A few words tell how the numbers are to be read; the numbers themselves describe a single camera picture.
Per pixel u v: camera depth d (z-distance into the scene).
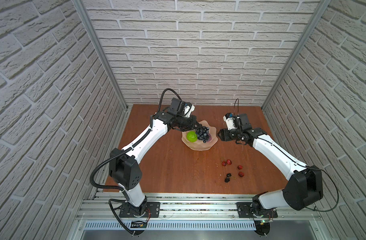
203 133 0.77
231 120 0.76
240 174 0.85
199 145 0.97
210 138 0.97
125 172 0.44
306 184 0.42
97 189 0.63
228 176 0.83
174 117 0.62
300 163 0.45
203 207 0.76
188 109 0.69
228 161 0.90
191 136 0.95
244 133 0.62
